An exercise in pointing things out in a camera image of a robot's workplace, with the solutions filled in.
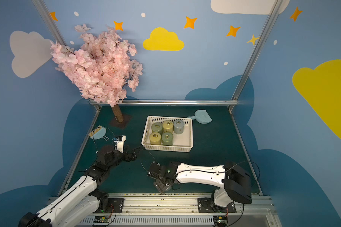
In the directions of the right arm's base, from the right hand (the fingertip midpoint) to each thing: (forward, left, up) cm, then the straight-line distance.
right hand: (165, 179), depth 78 cm
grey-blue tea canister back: (+38, -6, +1) cm, 38 cm away
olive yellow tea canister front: (+26, +9, +2) cm, 27 cm away
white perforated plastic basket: (+27, -9, -5) cm, 29 cm away
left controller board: (-20, +31, -6) cm, 38 cm away
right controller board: (-16, -30, -9) cm, 35 cm away
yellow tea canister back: (+36, +1, +3) cm, 36 cm away
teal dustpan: (+54, -25, -7) cm, 60 cm away
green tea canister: (+26, +1, +2) cm, 26 cm away
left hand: (+16, +19, +9) cm, 27 cm away
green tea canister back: (+34, +9, +2) cm, 36 cm away
